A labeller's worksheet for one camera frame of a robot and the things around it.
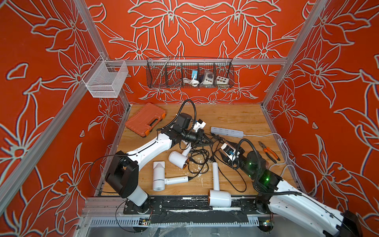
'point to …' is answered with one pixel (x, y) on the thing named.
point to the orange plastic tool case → (145, 119)
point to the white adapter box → (208, 78)
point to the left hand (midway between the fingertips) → (212, 142)
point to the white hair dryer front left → (159, 178)
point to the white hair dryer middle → (177, 159)
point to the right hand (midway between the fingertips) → (221, 144)
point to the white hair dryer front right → (217, 198)
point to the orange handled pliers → (269, 152)
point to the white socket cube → (222, 82)
